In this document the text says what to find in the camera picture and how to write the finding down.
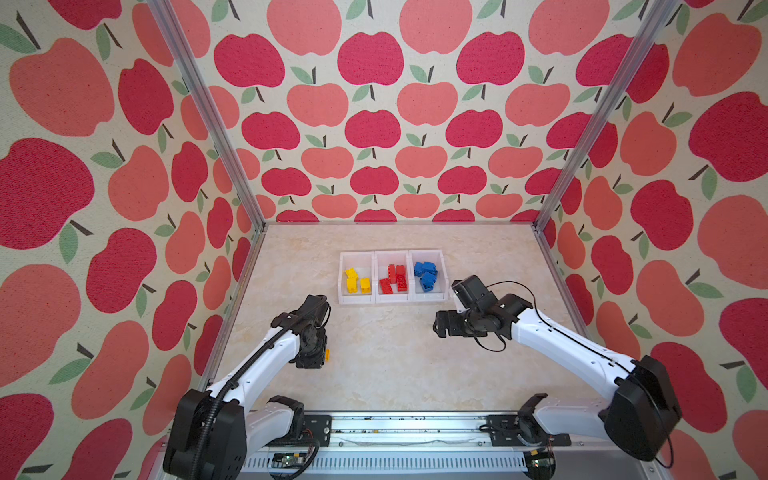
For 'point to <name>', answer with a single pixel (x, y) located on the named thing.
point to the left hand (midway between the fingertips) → (332, 349)
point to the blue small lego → (430, 277)
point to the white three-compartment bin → (373, 264)
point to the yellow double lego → (328, 354)
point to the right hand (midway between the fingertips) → (452, 325)
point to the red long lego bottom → (391, 273)
